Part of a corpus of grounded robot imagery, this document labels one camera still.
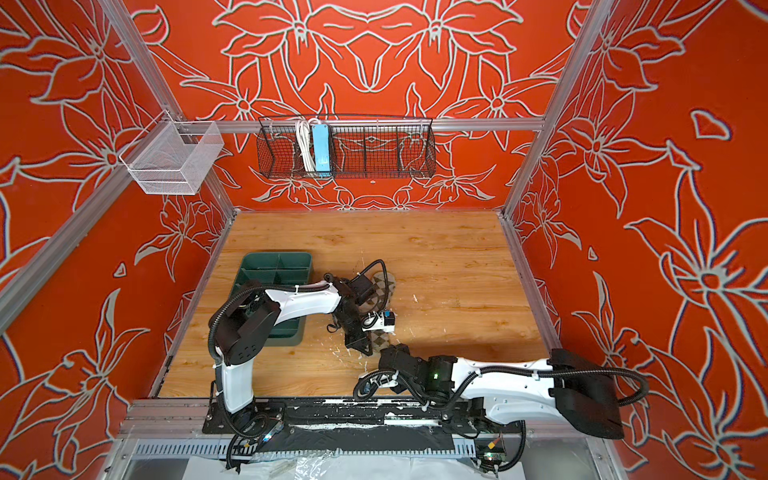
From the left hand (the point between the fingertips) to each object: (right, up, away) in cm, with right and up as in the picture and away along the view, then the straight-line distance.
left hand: (371, 348), depth 84 cm
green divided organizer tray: (-31, +22, +11) cm, 39 cm away
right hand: (+3, 0, -5) cm, 6 cm away
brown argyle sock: (+4, +19, +1) cm, 19 cm away
